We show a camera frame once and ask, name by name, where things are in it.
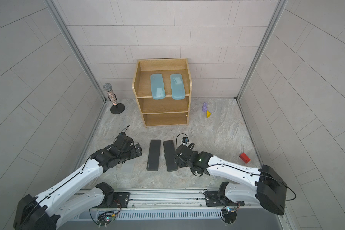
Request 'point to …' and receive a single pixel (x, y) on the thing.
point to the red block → (245, 158)
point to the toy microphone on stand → (119, 108)
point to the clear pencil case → (128, 166)
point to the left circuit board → (105, 218)
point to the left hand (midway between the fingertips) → (139, 150)
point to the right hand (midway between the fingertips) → (180, 159)
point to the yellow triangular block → (208, 114)
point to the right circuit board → (229, 215)
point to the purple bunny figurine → (204, 107)
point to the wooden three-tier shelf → (168, 111)
